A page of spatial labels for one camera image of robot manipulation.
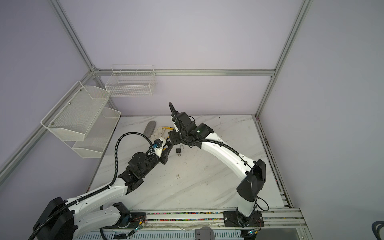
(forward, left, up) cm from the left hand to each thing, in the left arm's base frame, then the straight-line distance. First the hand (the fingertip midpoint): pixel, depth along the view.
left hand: (169, 143), depth 76 cm
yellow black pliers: (+29, +5, -21) cm, 36 cm away
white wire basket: (+42, +29, +10) cm, 52 cm away
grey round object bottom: (-37, -18, -21) cm, 46 cm away
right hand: (+3, -2, +4) cm, 6 cm away
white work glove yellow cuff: (+22, +14, -22) cm, 34 cm away
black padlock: (+9, -2, -22) cm, 24 cm away
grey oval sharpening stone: (+27, +20, -20) cm, 39 cm away
